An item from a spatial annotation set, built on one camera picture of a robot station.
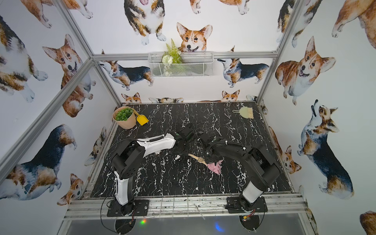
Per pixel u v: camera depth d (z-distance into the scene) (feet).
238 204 2.41
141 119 3.58
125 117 3.12
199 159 2.95
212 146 2.06
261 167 1.50
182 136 2.45
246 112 3.81
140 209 2.41
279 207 2.45
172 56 2.68
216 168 2.74
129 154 1.77
